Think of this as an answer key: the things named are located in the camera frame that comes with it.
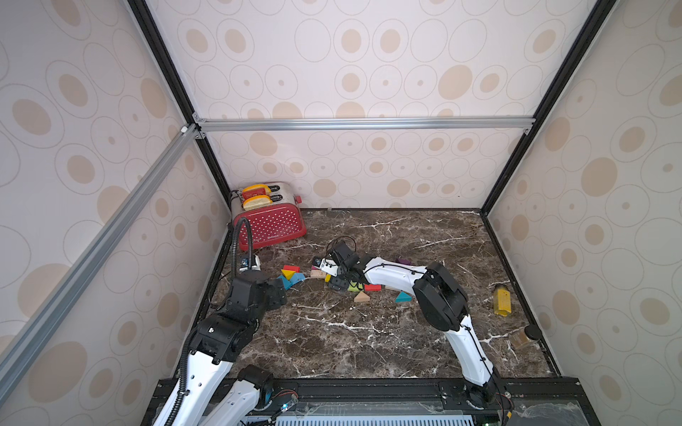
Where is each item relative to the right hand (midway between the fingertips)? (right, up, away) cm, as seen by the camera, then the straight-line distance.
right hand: (334, 275), depth 98 cm
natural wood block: (-6, +1, -1) cm, 6 cm away
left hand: (-15, +2, -26) cm, 30 cm away
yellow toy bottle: (+57, -7, -8) cm, 58 cm away
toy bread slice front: (-28, +27, -3) cm, 39 cm away
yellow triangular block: (-17, +1, -1) cm, 17 cm away
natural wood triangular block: (+10, -6, -6) cm, 13 cm away
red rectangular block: (-17, +2, +4) cm, 18 cm away
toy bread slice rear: (-29, +31, -1) cm, 42 cm away
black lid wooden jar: (+56, -14, -21) cm, 62 cm away
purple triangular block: (+27, +5, +5) cm, 28 cm away
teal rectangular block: (-17, -2, -1) cm, 18 cm away
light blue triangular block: (-13, -1, -1) cm, 13 cm away
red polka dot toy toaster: (-20, +20, +3) cm, 28 cm away
